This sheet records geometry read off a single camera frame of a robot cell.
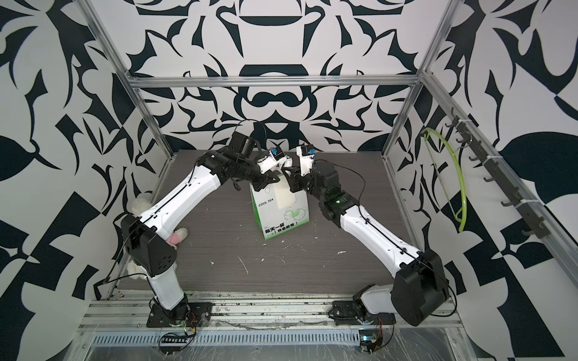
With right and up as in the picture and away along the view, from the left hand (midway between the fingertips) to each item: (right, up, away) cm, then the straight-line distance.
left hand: (275, 172), depth 79 cm
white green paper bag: (-1, -18, +4) cm, 18 cm away
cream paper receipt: (+3, -9, +2) cm, 10 cm away
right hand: (+4, +2, -3) cm, 6 cm away
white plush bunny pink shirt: (-53, -12, +10) cm, 55 cm away
